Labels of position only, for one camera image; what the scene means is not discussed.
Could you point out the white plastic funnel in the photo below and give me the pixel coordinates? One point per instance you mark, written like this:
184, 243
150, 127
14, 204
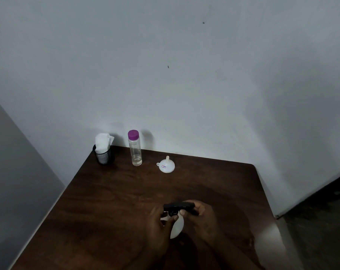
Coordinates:
166, 167

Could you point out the person's right forearm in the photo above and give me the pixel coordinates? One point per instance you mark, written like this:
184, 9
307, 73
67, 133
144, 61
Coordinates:
232, 255

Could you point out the purple bottle cap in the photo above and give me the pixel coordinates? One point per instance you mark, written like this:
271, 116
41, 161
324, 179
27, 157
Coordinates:
133, 134

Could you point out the clear plastic water bottle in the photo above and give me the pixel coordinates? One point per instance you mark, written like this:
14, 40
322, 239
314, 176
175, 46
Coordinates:
136, 154

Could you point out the person's right hand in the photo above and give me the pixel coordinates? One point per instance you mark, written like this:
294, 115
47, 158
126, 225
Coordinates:
205, 222

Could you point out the black cup with tissues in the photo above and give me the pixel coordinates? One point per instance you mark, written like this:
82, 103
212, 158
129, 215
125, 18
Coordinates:
102, 141

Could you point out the dark wooden table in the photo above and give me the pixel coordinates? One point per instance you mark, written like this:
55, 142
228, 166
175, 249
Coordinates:
108, 194

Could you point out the black spray head with tube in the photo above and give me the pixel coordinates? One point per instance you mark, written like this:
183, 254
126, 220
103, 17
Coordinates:
178, 206

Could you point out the white spray bottle body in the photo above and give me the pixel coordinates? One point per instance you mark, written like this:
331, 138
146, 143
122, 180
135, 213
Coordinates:
178, 229

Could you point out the black mesh cup holder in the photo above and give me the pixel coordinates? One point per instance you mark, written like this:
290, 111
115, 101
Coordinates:
103, 158

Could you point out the person's left hand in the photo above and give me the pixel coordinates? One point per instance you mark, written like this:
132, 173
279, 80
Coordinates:
157, 233

